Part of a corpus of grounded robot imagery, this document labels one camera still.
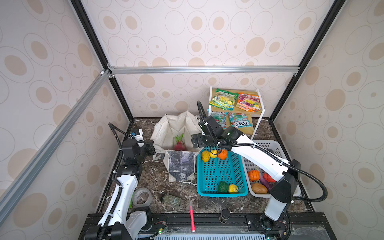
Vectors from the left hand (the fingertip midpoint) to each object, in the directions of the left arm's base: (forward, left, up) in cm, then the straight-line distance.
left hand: (155, 138), depth 79 cm
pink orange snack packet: (+14, -49, +12) cm, 53 cm away
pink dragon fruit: (+7, -11, -17) cm, 22 cm away
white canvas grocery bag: (-12, -13, -7) cm, 19 cm away
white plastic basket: (+5, -70, -15) cm, 72 cm away
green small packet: (-28, +13, -22) cm, 38 cm away
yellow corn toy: (-1, -27, -18) cm, 33 cm away
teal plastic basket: (-8, -43, -23) cm, 50 cm away
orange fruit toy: (+1, -39, -19) cm, 43 cm away
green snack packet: (+16, -36, +13) cm, 41 cm away
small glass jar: (-26, -9, -19) cm, 33 cm away
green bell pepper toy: (-20, -36, -17) cm, 44 cm away
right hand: (0, -23, +2) cm, 23 cm away
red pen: (-34, -19, -21) cm, 45 cm away
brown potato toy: (-21, -54, -15) cm, 60 cm away
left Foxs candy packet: (+20, -37, -5) cm, 42 cm away
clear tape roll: (-21, +9, -20) cm, 30 cm away
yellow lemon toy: (+2, -33, -17) cm, 37 cm away
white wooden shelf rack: (+11, -44, +10) cm, 47 cm away
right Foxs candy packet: (+18, -49, -6) cm, 52 cm away
